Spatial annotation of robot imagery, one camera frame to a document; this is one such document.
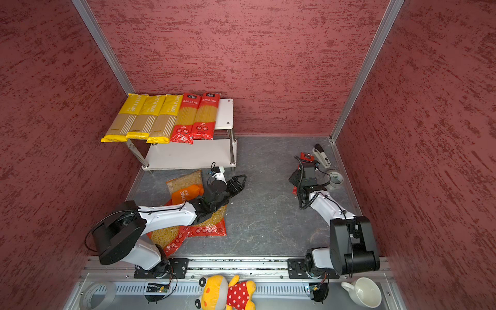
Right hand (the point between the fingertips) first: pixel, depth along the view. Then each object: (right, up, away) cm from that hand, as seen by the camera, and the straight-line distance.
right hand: (292, 178), depth 92 cm
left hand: (-23, -1, -8) cm, 24 cm away
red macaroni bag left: (-54, -23, -14) cm, 60 cm away
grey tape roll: (+27, -1, +11) cm, 29 cm away
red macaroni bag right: (-36, -19, -10) cm, 42 cm away
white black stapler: (+20, +11, +16) cm, 28 cm away
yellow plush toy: (-31, -36, -29) cm, 55 cm away
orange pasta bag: (-52, -5, 0) cm, 52 cm away
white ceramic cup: (+23, -39, -22) cm, 51 cm away
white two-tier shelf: (-39, +13, +17) cm, 44 cm away
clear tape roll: (-78, -38, -26) cm, 91 cm away
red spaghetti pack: (+12, +10, +21) cm, 26 cm away
